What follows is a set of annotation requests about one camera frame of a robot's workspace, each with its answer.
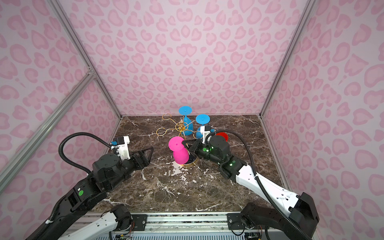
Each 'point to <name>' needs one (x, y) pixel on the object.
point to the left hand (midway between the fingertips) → (149, 147)
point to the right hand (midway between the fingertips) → (181, 143)
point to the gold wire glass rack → (182, 126)
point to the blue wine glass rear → (188, 125)
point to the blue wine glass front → (202, 119)
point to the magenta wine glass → (180, 153)
